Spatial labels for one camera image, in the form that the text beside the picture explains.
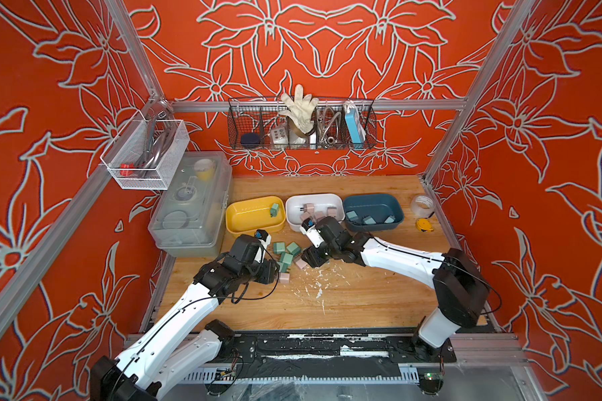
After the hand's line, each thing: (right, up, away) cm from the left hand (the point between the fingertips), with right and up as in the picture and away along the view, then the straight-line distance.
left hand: (273, 264), depth 77 cm
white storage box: (+7, +19, +29) cm, 35 cm away
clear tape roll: (+63, +17, +30) cm, 72 cm away
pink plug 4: (+12, +17, +26) cm, 34 cm away
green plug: (0, +2, +16) cm, 16 cm away
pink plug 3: (+17, +14, +30) cm, 37 cm away
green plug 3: (+3, -1, +13) cm, 14 cm away
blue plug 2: (+46, +12, +23) cm, 53 cm away
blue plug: (+31, +14, +26) cm, 42 cm away
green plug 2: (+6, +2, +16) cm, 17 cm away
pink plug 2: (+11, +13, +26) cm, 31 cm away
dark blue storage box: (+38, +15, +29) cm, 50 cm away
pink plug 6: (+3, -7, +8) cm, 11 cm away
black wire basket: (-10, +52, +25) cm, 58 cm away
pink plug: (+9, -1, +6) cm, 11 cm away
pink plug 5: (+23, +15, +27) cm, 39 cm away
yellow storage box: (-15, +12, +29) cm, 35 cm away
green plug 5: (-2, +16, +26) cm, 31 cm away
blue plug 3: (+37, +12, +23) cm, 45 cm away
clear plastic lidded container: (-30, +15, +8) cm, 34 cm away
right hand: (+9, +2, +6) cm, 12 cm away
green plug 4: (+3, -5, +11) cm, 12 cm away
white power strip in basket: (+1, +45, +16) cm, 48 cm away
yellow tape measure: (+60, +10, +23) cm, 65 cm away
